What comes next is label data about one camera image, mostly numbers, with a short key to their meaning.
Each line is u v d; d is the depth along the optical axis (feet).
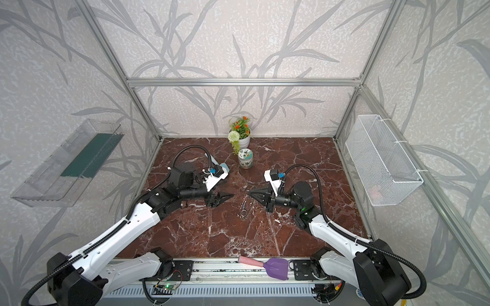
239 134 3.42
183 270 2.41
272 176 2.06
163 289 2.36
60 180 2.10
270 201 2.09
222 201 2.11
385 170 2.03
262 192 2.18
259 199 2.24
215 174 1.99
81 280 1.22
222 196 2.11
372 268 1.32
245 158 3.31
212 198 2.04
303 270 2.42
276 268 2.42
